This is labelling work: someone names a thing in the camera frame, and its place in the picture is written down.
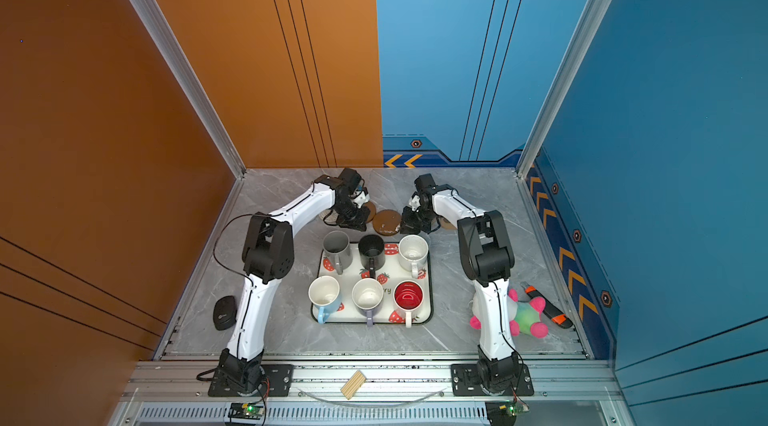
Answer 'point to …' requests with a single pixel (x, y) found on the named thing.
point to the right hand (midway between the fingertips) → (400, 229)
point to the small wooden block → (353, 385)
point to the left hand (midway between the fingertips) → (367, 225)
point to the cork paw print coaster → (447, 225)
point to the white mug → (413, 252)
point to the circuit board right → (503, 413)
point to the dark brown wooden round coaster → (386, 222)
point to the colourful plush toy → (524, 316)
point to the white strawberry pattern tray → (388, 275)
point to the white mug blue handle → (325, 292)
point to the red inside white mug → (408, 295)
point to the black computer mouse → (225, 315)
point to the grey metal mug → (337, 248)
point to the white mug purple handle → (367, 294)
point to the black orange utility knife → (550, 311)
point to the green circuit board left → (245, 411)
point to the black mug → (372, 253)
